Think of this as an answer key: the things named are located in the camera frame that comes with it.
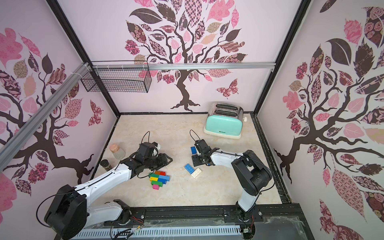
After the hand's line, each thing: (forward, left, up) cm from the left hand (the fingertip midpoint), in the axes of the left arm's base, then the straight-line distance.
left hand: (171, 164), depth 83 cm
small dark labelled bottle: (0, +37, +1) cm, 37 cm away
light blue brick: (-5, +3, -7) cm, 9 cm away
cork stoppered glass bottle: (+9, +34, -3) cm, 35 cm away
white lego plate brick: (-2, -14, -8) cm, 16 cm away
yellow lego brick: (-6, +10, -6) cm, 13 cm away
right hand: (+8, -16, -8) cm, 19 cm away
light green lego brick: (-9, +6, -8) cm, 13 cm away
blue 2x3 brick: (-7, +5, -8) cm, 11 cm away
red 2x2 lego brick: (-3, +6, -7) cm, 10 cm away
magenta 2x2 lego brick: (-10, +8, -7) cm, 15 cm away
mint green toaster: (+26, -33, +9) cm, 43 cm away
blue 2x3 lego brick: (+13, -13, -8) cm, 20 cm away
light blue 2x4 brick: (+1, -10, -8) cm, 13 cm away
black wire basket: (+49, +34, +26) cm, 65 cm away
